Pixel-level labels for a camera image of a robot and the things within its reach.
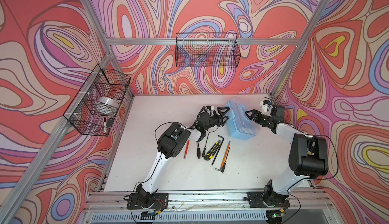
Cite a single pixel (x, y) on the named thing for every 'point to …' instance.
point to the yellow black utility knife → (212, 151)
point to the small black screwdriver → (205, 148)
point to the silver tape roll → (105, 102)
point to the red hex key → (188, 143)
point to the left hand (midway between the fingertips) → (232, 112)
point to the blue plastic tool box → (241, 125)
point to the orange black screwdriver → (225, 157)
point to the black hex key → (219, 148)
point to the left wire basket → (82, 111)
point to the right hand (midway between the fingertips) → (249, 117)
